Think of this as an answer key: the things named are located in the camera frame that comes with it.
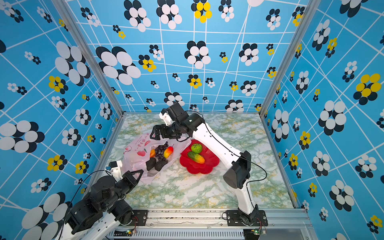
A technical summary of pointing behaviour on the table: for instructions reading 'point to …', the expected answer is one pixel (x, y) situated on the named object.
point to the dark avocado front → (159, 164)
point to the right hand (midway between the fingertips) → (159, 136)
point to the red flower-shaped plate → (196, 158)
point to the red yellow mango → (168, 152)
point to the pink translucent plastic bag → (135, 155)
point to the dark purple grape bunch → (159, 151)
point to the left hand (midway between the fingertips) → (145, 171)
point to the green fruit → (196, 148)
